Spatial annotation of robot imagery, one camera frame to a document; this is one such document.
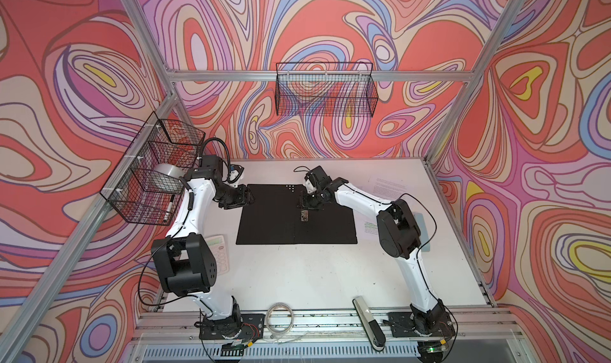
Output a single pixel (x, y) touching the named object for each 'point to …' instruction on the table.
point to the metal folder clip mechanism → (304, 216)
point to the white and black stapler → (371, 328)
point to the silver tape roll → (169, 172)
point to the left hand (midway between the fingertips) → (250, 200)
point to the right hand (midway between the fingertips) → (301, 210)
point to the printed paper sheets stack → (381, 189)
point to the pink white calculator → (218, 245)
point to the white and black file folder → (268, 214)
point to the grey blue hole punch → (423, 232)
